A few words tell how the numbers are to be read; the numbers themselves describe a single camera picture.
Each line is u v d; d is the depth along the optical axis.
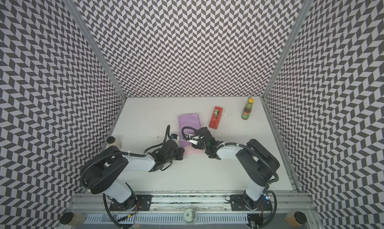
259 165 0.46
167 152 0.70
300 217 0.63
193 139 0.77
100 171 0.46
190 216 0.61
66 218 0.60
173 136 0.83
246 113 1.01
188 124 0.95
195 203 0.74
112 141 0.83
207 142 0.70
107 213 0.67
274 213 0.69
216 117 0.99
